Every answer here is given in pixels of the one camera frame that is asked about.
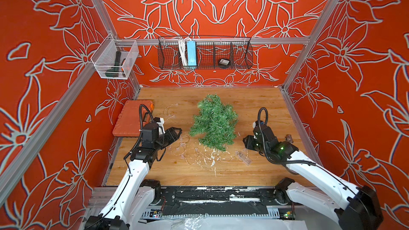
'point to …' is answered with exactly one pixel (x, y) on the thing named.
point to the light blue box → (191, 57)
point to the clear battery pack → (243, 155)
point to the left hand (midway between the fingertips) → (178, 130)
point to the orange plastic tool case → (133, 116)
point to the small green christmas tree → (215, 123)
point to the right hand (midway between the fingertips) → (241, 140)
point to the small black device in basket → (224, 62)
